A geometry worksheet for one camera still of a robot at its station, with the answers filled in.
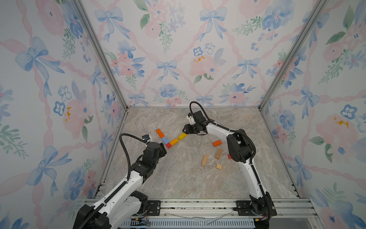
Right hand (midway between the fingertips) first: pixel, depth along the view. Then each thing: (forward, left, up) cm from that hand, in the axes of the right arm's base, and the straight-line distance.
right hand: (185, 130), depth 104 cm
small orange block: (-2, +19, -1) cm, 19 cm away
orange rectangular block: (-12, -21, +1) cm, 24 cm away
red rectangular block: (-32, -21, +22) cm, 44 cm away
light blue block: (-9, +14, -1) cm, 17 cm away
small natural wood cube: (-27, -21, -1) cm, 34 cm away
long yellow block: (-5, +2, 0) cm, 6 cm away
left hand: (-19, +15, +11) cm, 26 cm away
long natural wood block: (-23, -13, -1) cm, 26 cm away
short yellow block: (-10, +8, -1) cm, 13 cm away
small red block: (-12, +11, -1) cm, 17 cm away
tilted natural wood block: (-19, -22, -1) cm, 29 cm away
